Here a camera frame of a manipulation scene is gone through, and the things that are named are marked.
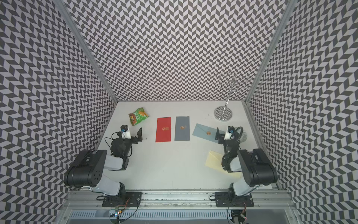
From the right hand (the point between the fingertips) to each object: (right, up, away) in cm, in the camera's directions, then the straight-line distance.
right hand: (225, 130), depth 90 cm
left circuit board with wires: (-58, -37, -23) cm, 72 cm away
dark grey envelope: (-28, 0, +12) cm, 31 cm away
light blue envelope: (-10, -3, +10) cm, 15 cm away
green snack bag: (-63, +8, +15) cm, 65 cm away
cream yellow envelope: (-7, -20, -1) cm, 21 cm away
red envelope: (-42, -1, +12) cm, 44 cm away
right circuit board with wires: (+2, -40, -20) cm, 45 cm away
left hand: (-59, +1, +1) cm, 59 cm away
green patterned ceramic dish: (+14, -5, +4) cm, 15 cm away
